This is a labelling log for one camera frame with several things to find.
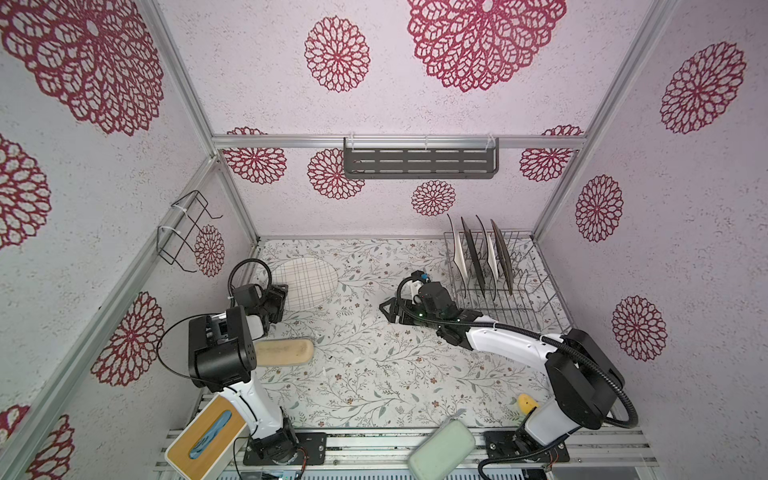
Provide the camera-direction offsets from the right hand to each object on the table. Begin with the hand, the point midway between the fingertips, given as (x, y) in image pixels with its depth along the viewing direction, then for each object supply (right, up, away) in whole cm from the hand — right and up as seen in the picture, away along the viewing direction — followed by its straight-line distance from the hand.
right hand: (388, 304), depth 84 cm
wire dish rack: (+40, +7, +17) cm, 44 cm away
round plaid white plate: (-27, +5, +23) cm, 36 cm away
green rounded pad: (+13, -35, -12) cm, 39 cm away
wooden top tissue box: (-42, -32, -13) cm, 55 cm away
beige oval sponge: (-30, -14, +3) cm, 34 cm away
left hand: (-34, +1, +16) cm, 37 cm away
